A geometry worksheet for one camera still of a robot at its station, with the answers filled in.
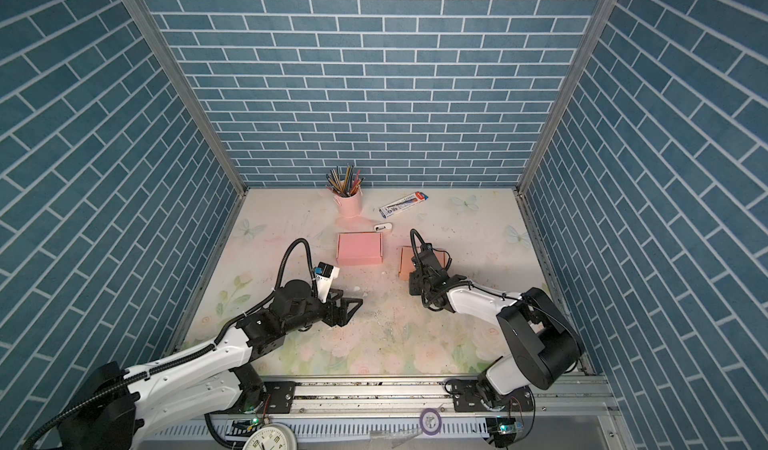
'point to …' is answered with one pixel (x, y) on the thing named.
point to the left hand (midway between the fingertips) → (353, 299)
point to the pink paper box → (359, 248)
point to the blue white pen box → (403, 204)
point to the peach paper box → (407, 265)
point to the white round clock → (274, 436)
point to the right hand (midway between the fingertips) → (414, 275)
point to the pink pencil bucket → (349, 207)
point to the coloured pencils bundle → (344, 186)
